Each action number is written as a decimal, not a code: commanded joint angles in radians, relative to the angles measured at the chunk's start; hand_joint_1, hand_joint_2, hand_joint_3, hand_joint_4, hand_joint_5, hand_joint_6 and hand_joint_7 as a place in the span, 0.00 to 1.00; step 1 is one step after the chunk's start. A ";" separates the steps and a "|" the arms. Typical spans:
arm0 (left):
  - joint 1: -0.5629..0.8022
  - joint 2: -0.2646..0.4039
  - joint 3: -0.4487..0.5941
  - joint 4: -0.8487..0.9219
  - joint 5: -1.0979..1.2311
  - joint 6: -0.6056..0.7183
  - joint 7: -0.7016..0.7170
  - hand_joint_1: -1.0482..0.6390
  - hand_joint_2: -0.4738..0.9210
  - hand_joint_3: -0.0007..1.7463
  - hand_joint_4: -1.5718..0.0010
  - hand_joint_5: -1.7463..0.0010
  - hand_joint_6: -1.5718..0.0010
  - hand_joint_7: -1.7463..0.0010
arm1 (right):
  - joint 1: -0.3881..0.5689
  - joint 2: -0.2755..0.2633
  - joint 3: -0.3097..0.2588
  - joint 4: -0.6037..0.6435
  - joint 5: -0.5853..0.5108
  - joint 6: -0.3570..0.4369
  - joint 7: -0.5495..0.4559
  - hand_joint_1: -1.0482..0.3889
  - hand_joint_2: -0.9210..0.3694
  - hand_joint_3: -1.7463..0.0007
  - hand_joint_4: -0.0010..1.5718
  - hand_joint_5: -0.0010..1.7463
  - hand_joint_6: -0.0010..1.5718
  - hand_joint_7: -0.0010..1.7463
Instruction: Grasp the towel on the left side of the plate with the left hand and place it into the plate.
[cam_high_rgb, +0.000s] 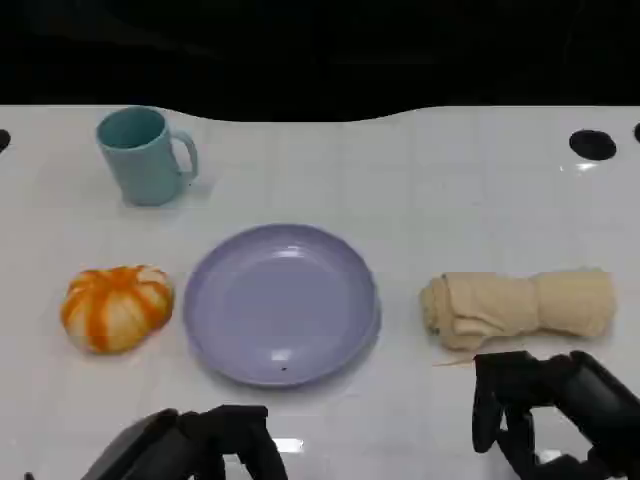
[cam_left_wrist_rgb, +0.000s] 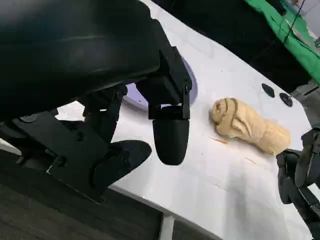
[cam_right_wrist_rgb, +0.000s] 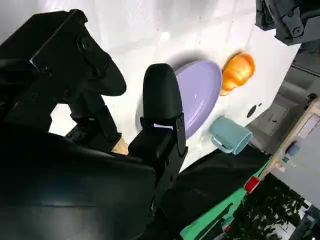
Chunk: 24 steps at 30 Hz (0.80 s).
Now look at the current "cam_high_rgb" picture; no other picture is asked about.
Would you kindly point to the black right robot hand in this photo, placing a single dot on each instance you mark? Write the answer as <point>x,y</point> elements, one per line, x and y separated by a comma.
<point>565,400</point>

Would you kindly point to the pale green mug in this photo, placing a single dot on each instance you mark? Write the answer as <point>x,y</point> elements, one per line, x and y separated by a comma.
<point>142,165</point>

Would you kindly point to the beige towel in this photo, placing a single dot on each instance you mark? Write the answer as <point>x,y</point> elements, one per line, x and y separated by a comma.
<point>520,307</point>

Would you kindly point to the orange and white bread roll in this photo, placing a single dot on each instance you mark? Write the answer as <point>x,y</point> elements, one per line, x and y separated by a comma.
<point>117,310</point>

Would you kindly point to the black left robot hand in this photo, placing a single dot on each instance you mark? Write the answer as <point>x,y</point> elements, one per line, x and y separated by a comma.
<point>200,445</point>

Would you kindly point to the lilac plate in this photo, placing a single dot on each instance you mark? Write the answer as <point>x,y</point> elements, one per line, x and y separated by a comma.
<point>280,305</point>

